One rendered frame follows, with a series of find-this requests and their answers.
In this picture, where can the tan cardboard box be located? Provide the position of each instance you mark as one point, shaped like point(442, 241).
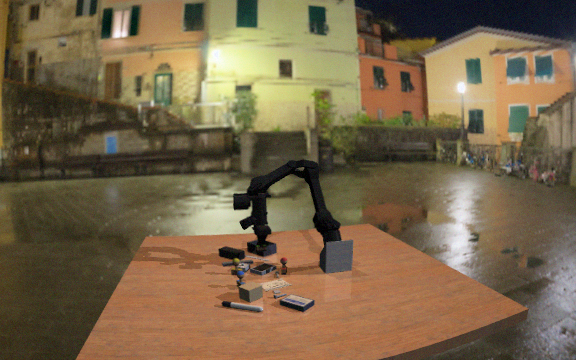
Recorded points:
point(250, 291)

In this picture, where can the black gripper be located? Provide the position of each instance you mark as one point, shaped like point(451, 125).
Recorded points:
point(260, 229)

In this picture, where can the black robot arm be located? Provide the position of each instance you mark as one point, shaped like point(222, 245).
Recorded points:
point(325, 224)

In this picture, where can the grey marker with black cap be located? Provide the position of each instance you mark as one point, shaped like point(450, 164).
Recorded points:
point(241, 306)

